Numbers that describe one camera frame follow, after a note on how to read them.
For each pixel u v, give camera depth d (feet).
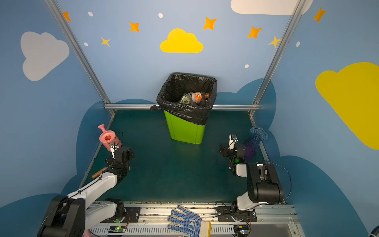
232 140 2.72
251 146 2.84
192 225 2.35
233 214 2.21
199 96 2.97
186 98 3.14
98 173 2.83
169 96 2.89
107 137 3.08
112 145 2.40
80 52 2.77
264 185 1.49
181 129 3.13
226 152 2.83
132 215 2.41
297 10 2.31
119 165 2.22
